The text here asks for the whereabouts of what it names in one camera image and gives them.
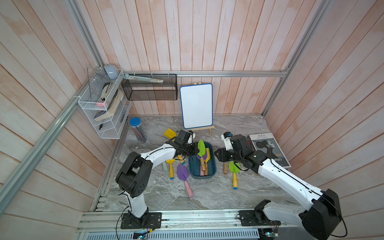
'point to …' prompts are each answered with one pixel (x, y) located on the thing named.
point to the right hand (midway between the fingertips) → (217, 151)
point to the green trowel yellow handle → (235, 168)
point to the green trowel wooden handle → (203, 164)
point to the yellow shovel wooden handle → (206, 171)
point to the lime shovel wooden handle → (225, 168)
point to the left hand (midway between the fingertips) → (199, 152)
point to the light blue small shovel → (165, 166)
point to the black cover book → (267, 142)
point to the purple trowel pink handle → (202, 173)
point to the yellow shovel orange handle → (181, 161)
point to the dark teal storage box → (194, 164)
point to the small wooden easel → (202, 128)
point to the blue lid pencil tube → (135, 123)
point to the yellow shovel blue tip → (171, 171)
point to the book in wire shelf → (106, 115)
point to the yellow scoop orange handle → (170, 133)
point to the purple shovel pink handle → (183, 173)
